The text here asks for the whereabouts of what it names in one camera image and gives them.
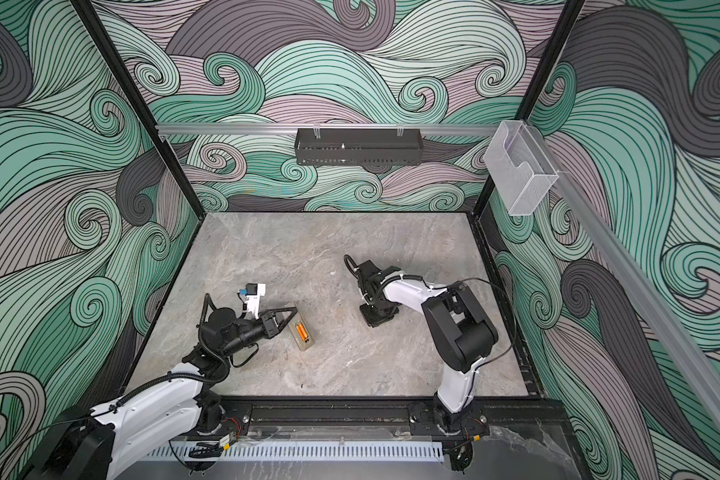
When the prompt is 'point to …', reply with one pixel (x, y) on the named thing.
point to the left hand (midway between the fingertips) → (296, 310)
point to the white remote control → (309, 342)
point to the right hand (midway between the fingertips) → (376, 320)
